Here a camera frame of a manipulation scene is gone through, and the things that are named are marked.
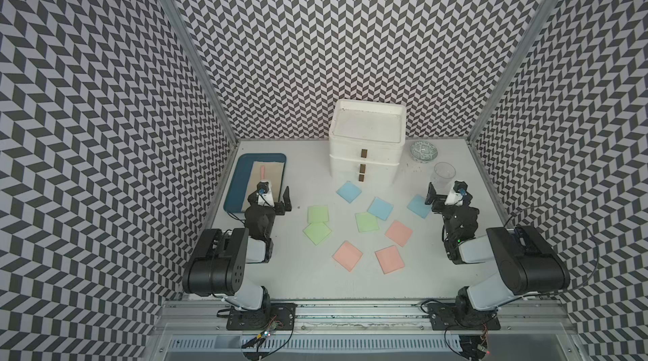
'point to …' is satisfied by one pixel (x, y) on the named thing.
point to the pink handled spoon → (262, 172)
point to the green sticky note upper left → (318, 213)
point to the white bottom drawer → (364, 175)
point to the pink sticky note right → (398, 233)
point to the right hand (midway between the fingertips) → (442, 187)
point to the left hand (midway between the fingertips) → (275, 187)
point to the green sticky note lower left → (316, 232)
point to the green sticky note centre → (366, 222)
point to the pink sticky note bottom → (389, 259)
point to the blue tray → (238, 185)
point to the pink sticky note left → (348, 255)
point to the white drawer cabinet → (366, 140)
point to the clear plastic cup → (442, 176)
